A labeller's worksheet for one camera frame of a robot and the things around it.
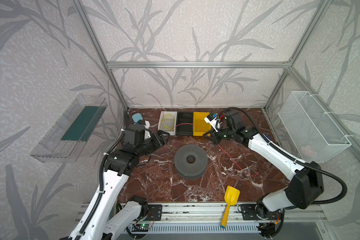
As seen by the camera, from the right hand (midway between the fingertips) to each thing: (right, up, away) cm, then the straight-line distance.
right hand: (204, 130), depth 79 cm
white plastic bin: (-20, -3, +22) cm, 30 cm away
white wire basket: (+44, -1, -18) cm, 48 cm away
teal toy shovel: (-49, +8, +36) cm, 62 cm away
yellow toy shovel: (+14, -35, -1) cm, 38 cm away
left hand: (-17, -1, -11) cm, 20 cm away
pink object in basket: (+50, -10, -6) cm, 52 cm away
